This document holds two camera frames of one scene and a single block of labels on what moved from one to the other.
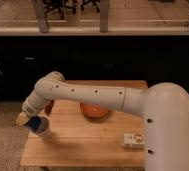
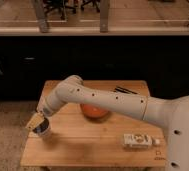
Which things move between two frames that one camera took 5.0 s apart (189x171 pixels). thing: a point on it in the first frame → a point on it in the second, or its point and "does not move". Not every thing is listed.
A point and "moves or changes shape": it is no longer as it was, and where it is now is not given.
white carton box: [134, 140] does not move
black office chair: [65, 6] does not move
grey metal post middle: [104, 16] does not move
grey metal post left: [41, 16] does not move
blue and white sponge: [33, 122] moves or changes shape
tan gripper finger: [22, 119] → [35, 121]
